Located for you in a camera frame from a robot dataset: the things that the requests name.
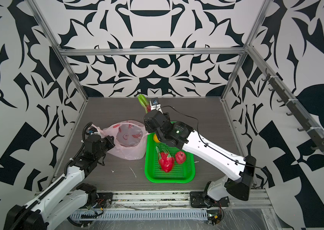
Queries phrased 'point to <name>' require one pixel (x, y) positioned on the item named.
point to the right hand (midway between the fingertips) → (152, 115)
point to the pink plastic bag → (130, 138)
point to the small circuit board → (214, 216)
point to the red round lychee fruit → (180, 157)
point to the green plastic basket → (183, 173)
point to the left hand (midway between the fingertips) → (112, 134)
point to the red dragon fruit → (166, 161)
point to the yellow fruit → (156, 138)
